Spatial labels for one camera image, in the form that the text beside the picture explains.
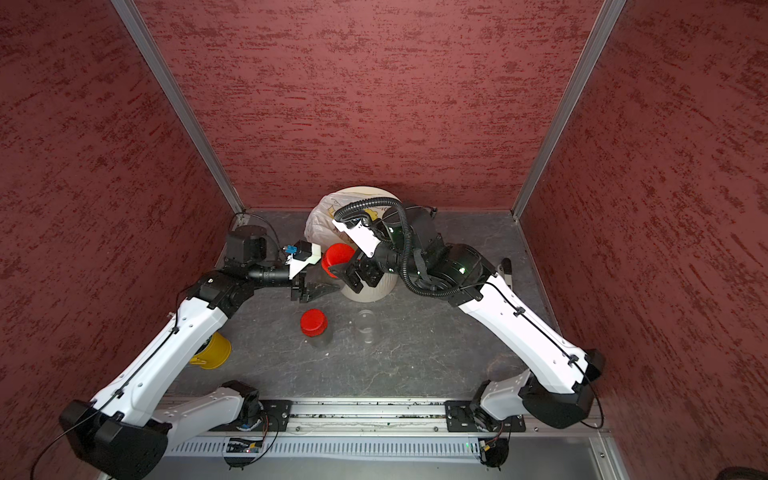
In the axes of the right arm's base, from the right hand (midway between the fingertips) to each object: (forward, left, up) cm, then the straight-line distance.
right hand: (346, 258), depth 59 cm
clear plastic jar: (+2, 0, -39) cm, 39 cm away
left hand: (+2, +5, -9) cm, 10 cm away
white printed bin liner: (+17, +10, -10) cm, 22 cm away
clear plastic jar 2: (-3, +6, -5) cm, 8 cm away
